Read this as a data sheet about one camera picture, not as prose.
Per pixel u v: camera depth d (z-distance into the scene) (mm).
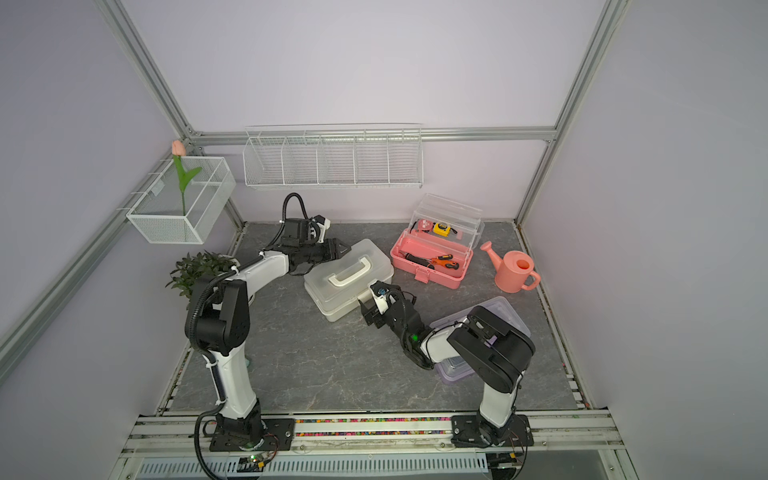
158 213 771
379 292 749
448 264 1052
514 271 930
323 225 904
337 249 890
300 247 793
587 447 730
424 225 1084
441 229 1064
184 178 857
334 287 886
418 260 1042
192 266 862
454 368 748
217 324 527
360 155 1011
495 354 470
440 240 1056
